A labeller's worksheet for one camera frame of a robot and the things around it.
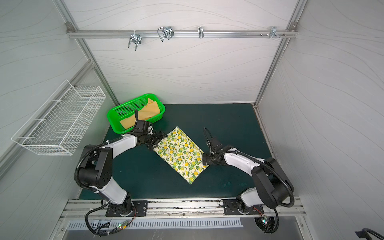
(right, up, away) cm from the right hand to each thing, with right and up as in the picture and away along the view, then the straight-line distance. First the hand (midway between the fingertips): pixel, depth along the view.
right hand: (213, 156), depth 90 cm
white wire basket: (-75, +20, -22) cm, 80 cm away
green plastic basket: (-66, +23, +19) cm, 72 cm away
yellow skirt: (-45, +30, +23) cm, 59 cm away
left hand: (-30, +12, +4) cm, 32 cm away
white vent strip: (-26, -27, -20) cm, 42 cm away
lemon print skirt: (-19, +1, +2) cm, 19 cm away
